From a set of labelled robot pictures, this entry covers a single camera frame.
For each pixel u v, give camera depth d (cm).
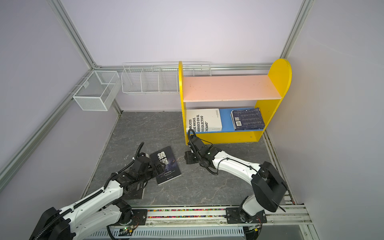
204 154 64
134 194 79
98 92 99
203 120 91
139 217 73
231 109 94
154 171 75
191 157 75
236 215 74
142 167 65
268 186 43
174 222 73
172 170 89
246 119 91
